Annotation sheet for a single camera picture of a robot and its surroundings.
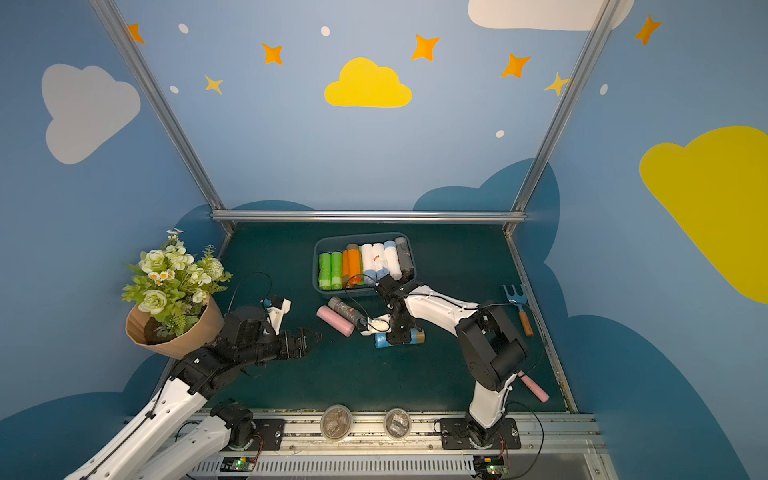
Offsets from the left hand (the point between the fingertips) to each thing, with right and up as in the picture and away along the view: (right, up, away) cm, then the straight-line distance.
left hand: (315, 337), depth 74 cm
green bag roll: (-4, +15, +31) cm, 34 cm away
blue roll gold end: (+27, -3, +13) cm, 31 cm away
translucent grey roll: (+25, +19, +28) cm, 42 cm away
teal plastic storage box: (+15, +20, +28) cm, 38 cm away
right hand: (+22, -2, +17) cm, 28 cm away
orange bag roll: (+7, +17, +27) cm, 33 cm away
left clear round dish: (+6, -20, -2) cm, 21 cm away
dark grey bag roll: (+9, +1, +17) cm, 19 cm away
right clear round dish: (+21, -20, -2) cm, 29 cm away
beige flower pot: (-47, +1, +4) cm, 48 cm away
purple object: (+59, -16, +6) cm, 61 cm away
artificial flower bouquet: (-34, +12, -2) cm, 37 cm away
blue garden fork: (+64, +5, +27) cm, 70 cm away
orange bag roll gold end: (+3, +17, +30) cm, 34 cm away
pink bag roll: (+2, 0, +19) cm, 19 cm away
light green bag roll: (+1, +15, +30) cm, 34 cm away
